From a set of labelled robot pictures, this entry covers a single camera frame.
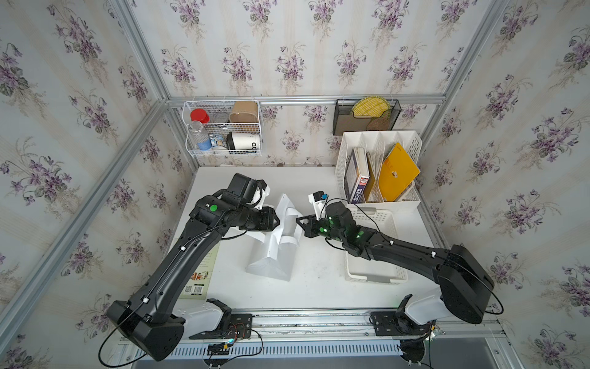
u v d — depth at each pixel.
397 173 0.98
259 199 0.57
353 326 0.75
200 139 0.91
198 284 0.82
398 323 0.66
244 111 0.88
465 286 0.42
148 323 0.36
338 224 0.62
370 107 0.95
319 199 0.71
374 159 0.92
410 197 0.95
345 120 0.93
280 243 0.68
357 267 0.85
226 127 0.94
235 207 0.50
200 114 0.91
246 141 0.93
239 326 0.73
